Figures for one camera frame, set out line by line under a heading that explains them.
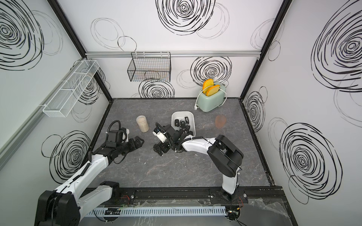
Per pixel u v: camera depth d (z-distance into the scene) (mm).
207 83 1020
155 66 965
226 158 468
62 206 400
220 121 1014
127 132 787
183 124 1016
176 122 1030
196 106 1084
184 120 1037
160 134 785
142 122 919
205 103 1033
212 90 991
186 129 991
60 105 711
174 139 683
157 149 768
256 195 771
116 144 647
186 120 1045
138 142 768
